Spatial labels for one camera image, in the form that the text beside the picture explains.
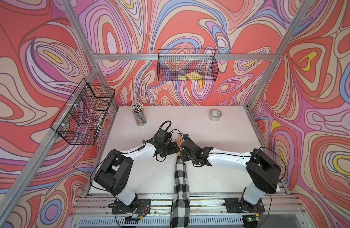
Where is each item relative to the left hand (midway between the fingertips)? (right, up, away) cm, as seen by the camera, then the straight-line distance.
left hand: (177, 151), depth 89 cm
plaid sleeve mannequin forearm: (+1, -26, -22) cm, 34 cm away
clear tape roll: (+31, +24, +24) cm, 46 cm away
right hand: (+4, -3, -2) cm, 5 cm away
